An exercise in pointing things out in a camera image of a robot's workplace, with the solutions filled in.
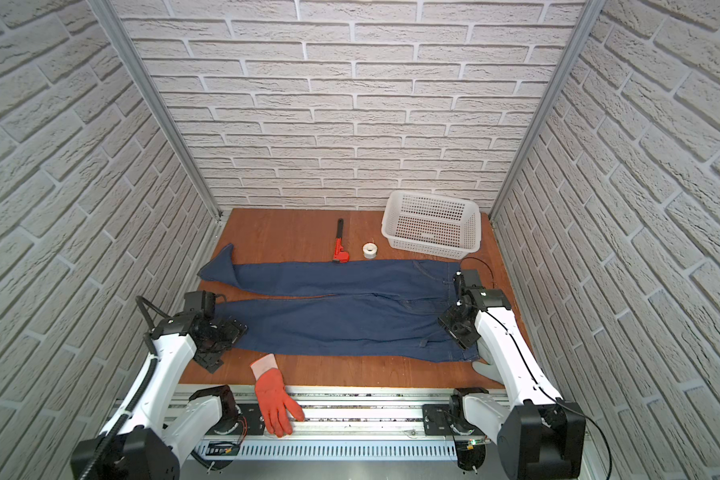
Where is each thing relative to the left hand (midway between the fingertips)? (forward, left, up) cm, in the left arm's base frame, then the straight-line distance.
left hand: (238, 338), depth 81 cm
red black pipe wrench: (+32, -28, -5) cm, 43 cm away
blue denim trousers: (+10, -42, -4) cm, 43 cm away
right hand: (-1, -58, +5) cm, 58 cm away
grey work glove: (-10, -71, -5) cm, 72 cm away
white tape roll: (+33, -38, -3) cm, 51 cm away
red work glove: (-16, -12, -4) cm, 20 cm away
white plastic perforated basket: (+47, -64, -5) cm, 79 cm away
